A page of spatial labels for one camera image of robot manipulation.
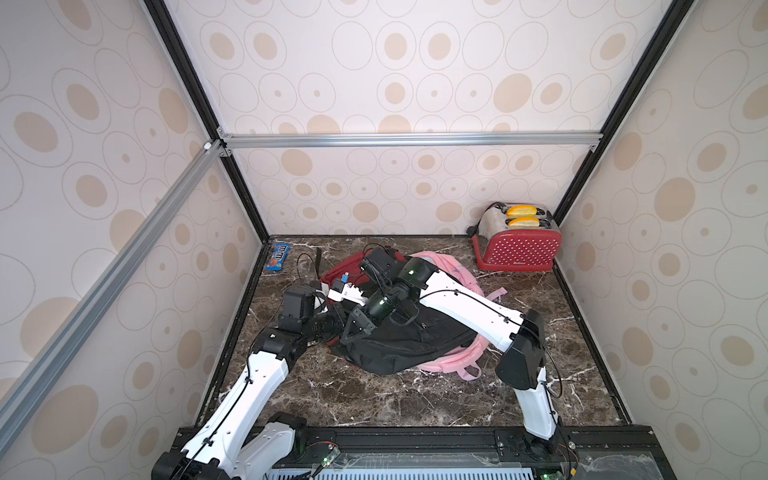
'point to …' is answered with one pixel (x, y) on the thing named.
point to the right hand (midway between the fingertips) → (341, 352)
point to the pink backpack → (469, 365)
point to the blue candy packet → (278, 256)
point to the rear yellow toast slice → (522, 211)
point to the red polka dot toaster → (497, 246)
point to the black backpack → (405, 343)
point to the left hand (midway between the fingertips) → (365, 314)
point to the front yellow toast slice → (524, 223)
